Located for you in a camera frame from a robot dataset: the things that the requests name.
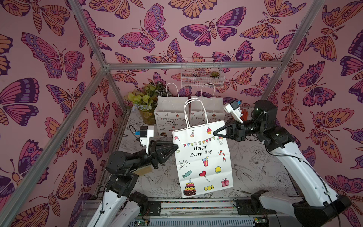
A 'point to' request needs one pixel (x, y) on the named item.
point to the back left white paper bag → (170, 116)
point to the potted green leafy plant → (145, 99)
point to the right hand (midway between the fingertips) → (216, 134)
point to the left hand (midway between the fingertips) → (177, 148)
